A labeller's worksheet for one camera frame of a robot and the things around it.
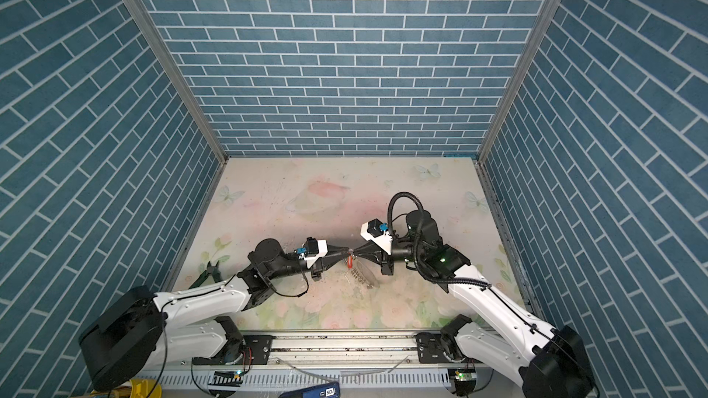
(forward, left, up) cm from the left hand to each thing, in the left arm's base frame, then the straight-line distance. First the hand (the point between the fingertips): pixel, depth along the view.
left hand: (351, 256), depth 70 cm
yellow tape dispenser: (-26, +46, -11) cm, 54 cm away
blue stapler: (-27, +4, -17) cm, 32 cm away
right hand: (+1, -2, 0) cm, 3 cm away
